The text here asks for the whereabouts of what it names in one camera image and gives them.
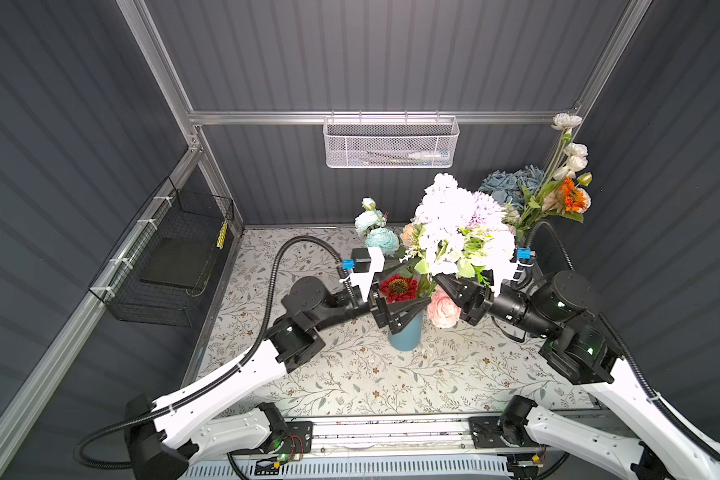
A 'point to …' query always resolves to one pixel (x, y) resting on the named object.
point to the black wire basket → (158, 273)
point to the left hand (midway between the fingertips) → (419, 278)
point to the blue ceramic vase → (409, 337)
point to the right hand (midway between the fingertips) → (437, 276)
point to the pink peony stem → (442, 311)
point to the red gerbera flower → (397, 288)
